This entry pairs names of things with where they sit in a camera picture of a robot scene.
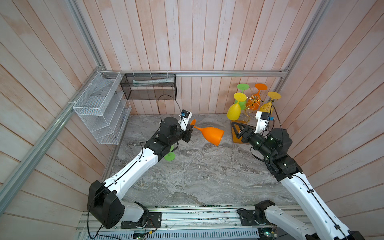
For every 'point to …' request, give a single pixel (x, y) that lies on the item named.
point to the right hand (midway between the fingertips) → (234, 124)
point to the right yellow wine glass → (266, 107)
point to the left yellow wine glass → (233, 111)
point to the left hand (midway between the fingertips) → (192, 128)
